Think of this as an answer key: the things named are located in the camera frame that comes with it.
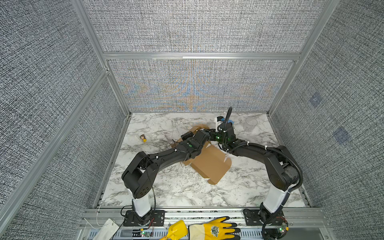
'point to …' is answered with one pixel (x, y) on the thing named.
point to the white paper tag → (107, 231)
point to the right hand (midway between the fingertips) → (206, 129)
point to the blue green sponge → (230, 120)
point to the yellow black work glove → (214, 229)
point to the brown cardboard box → (212, 163)
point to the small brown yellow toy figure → (143, 137)
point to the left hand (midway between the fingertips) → (185, 134)
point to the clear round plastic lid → (251, 121)
